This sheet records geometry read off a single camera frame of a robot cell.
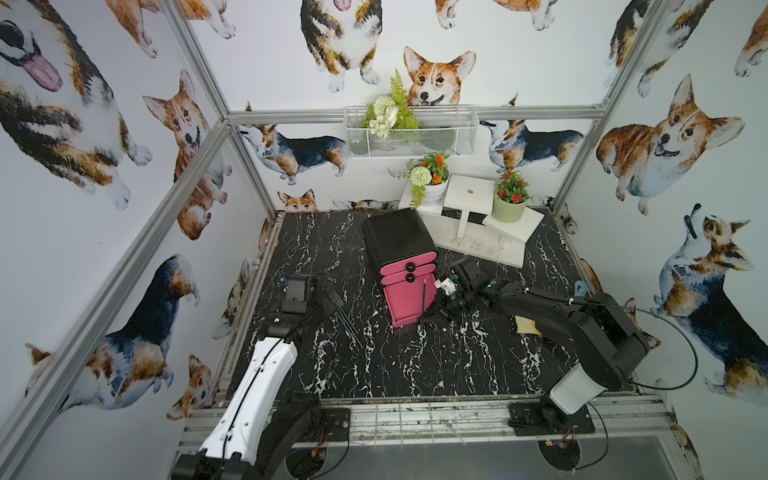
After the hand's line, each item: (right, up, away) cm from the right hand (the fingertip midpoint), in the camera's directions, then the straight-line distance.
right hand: (418, 317), depth 82 cm
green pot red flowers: (+28, +33, +8) cm, 44 cm away
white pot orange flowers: (+3, +39, +7) cm, 40 cm away
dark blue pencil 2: (-20, -5, +9) cm, 23 cm away
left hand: (-25, +6, 0) cm, 25 cm away
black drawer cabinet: (-7, +21, +14) cm, 26 cm away
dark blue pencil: (+2, +4, +7) cm, 8 cm away
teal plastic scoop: (+54, +5, +16) cm, 56 cm away
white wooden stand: (+17, +28, +24) cm, 40 cm away
